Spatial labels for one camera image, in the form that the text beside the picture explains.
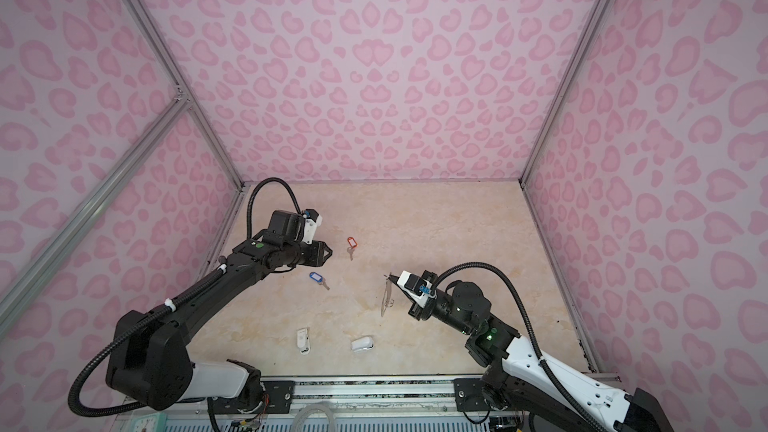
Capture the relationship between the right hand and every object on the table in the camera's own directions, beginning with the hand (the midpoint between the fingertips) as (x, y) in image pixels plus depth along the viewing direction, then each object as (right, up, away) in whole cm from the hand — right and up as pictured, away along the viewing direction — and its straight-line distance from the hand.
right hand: (393, 276), depth 68 cm
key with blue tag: (-24, -7, +27) cm, 36 cm away
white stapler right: (-8, -21, +13) cm, 26 cm away
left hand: (-19, +5, +17) cm, 26 cm away
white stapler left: (-24, -20, +10) cm, 33 cm away
